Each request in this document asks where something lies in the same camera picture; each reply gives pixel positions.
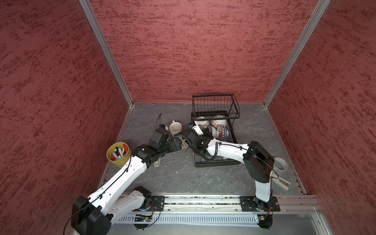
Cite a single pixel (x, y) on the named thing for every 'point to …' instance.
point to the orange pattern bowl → (223, 132)
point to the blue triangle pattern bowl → (221, 122)
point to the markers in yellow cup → (118, 153)
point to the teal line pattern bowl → (215, 133)
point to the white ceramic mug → (175, 128)
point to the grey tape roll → (280, 163)
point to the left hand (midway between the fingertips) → (174, 146)
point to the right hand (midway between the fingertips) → (208, 131)
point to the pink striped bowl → (201, 122)
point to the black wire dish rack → (217, 112)
